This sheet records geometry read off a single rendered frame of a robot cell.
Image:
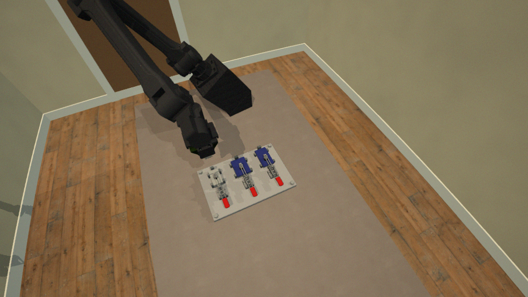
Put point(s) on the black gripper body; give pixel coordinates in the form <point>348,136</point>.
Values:
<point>214,134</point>

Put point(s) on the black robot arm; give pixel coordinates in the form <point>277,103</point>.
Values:
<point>170,100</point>

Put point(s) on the grey toggle clamp with red handle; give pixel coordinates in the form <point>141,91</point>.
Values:
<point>272,171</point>

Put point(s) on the cream rectangular block with slot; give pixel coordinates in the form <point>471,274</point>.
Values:
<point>212,177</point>

